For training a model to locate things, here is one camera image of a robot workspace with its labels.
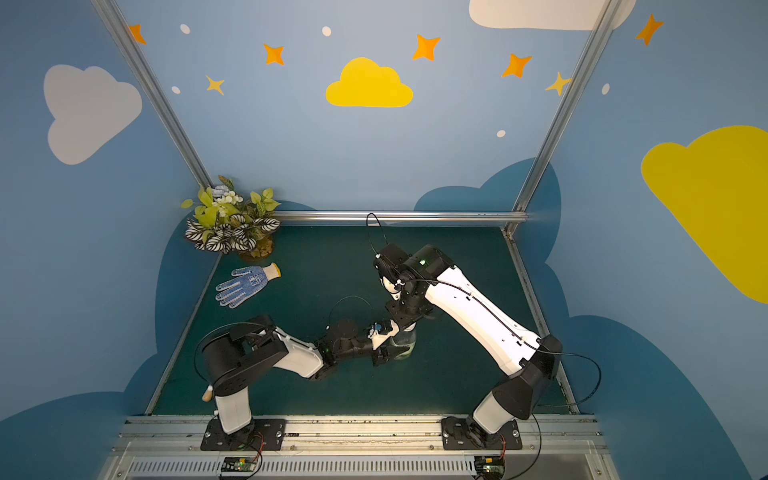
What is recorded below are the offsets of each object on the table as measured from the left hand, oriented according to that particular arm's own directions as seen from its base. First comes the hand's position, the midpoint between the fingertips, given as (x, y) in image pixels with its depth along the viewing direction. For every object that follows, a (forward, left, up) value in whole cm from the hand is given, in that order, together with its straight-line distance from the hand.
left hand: (406, 334), depth 82 cm
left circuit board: (-30, +41, -11) cm, 52 cm away
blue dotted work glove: (+22, +56, -10) cm, 61 cm away
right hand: (0, 0, +12) cm, 12 cm away
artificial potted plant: (+30, +58, +13) cm, 66 cm away
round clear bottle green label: (-4, +1, +2) cm, 5 cm away
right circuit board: (-29, -21, -12) cm, 38 cm away
